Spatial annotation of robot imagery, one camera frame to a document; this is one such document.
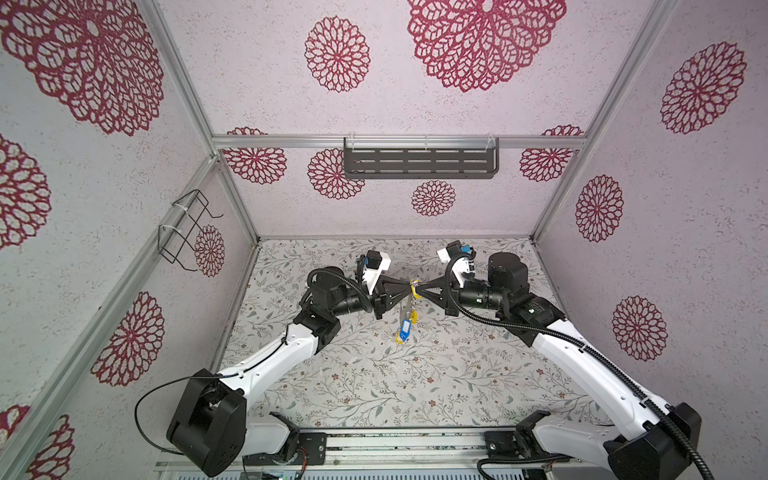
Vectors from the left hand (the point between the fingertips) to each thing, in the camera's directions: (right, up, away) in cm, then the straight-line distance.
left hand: (410, 291), depth 70 cm
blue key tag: (-1, -9, +2) cm, 10 cm away
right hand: (+2, +2, -4) cm, 4 cm away
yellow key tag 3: (-3, -12, +5) cm, 14 cm away
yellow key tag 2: (+1, -6, 0) cm, 6 cm away
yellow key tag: (0, +2, -4) cm, 4 cm away
